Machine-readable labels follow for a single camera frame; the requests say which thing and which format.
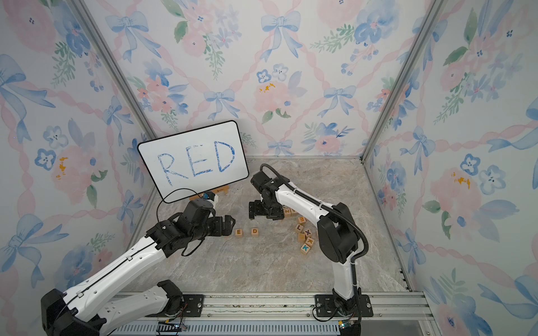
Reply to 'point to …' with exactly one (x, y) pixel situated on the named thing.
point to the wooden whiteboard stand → (220, 191)
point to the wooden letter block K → (305, 248)
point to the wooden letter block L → (299, 228)
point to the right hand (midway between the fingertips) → (261, 216)
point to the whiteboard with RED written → (187, 164)
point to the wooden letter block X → (308, 233)
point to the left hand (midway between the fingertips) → (227, 220)
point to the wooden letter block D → (254, 232)
